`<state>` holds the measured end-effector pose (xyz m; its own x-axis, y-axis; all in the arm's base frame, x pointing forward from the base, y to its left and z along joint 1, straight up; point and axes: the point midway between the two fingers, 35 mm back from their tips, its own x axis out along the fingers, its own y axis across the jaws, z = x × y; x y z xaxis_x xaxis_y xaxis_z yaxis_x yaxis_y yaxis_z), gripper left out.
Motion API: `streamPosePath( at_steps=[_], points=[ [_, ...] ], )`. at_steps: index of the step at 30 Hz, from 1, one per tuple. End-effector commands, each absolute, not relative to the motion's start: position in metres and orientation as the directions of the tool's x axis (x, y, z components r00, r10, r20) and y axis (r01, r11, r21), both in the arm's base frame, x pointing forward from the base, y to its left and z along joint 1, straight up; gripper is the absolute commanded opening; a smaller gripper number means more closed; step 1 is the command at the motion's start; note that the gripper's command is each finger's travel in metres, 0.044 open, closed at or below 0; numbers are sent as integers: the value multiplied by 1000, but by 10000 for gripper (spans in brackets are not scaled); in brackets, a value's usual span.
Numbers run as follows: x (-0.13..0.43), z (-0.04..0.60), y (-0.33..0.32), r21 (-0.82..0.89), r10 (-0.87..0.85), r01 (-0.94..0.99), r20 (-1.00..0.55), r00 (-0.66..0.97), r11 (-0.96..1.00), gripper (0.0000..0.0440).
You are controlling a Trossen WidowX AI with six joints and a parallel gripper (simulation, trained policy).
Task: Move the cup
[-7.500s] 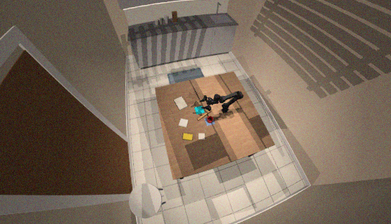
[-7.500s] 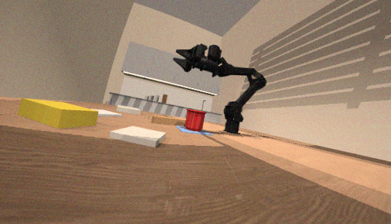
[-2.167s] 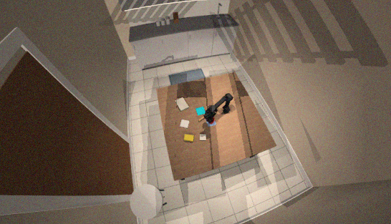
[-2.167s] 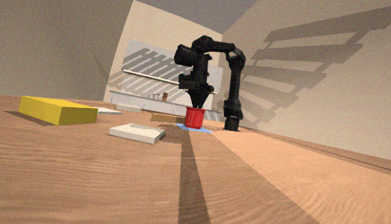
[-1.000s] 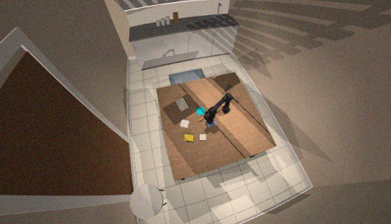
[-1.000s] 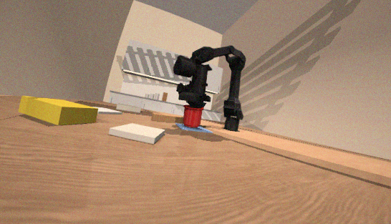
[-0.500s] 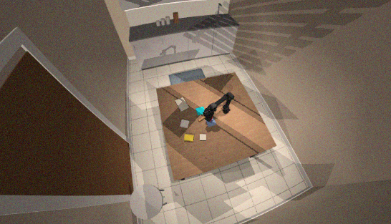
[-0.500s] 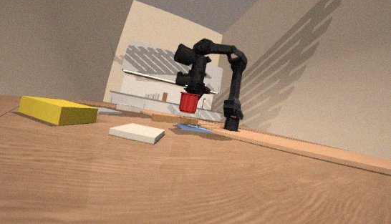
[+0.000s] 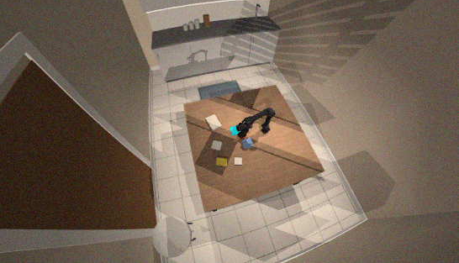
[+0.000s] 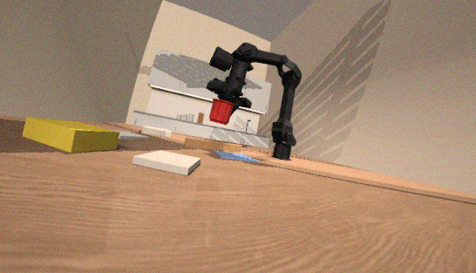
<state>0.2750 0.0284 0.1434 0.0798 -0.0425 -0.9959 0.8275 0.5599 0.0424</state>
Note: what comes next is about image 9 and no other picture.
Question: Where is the yellow rectangular block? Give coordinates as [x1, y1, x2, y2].
[216, 157, 228, 166]

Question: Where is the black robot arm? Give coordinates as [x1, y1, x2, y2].
[236, 108, 276, 134]

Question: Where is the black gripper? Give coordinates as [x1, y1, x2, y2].
[237, 129, 249, 139]

